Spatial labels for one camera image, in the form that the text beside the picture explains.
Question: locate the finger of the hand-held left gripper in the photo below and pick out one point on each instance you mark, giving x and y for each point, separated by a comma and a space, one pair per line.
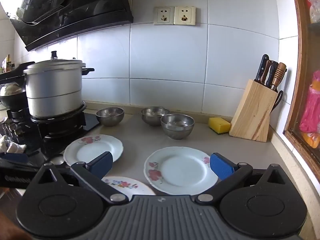
15, 157

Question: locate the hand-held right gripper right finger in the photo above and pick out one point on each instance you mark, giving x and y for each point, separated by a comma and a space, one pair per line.
221, 167

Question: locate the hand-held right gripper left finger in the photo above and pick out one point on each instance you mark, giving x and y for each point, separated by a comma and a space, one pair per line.
101, 163

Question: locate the white plate red flowers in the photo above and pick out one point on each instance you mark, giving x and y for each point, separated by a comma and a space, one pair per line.
92, 147
182, 170

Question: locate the white plate multicoloured flowers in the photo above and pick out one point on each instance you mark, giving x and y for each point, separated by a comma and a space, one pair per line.
132, 187

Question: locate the steel bowl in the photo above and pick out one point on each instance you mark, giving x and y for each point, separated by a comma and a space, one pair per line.
152, 116
110, 117
177, 127

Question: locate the white cloth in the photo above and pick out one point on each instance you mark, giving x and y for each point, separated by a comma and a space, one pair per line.
13, 146

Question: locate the yellow sponge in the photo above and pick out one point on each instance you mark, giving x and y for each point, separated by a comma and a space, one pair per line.
218, 125

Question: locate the black gas stove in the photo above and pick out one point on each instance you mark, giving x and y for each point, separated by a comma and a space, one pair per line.
62, 135

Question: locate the black wok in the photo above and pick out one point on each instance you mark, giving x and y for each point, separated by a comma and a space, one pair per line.
12, 102

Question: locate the wooden knife block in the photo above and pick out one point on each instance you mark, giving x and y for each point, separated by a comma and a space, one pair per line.
252, 112

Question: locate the silver pressure cooker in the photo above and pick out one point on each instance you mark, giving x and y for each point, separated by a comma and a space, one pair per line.
53, 90

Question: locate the orange packet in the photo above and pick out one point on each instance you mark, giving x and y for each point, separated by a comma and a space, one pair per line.
312, 140

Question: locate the pink plastic bag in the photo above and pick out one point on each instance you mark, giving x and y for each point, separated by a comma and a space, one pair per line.
311, 107

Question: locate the black range hood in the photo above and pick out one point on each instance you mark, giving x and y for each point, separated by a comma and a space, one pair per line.
75, 5

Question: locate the cream wall socket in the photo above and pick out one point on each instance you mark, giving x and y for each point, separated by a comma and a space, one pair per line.
185, 16
163, 15

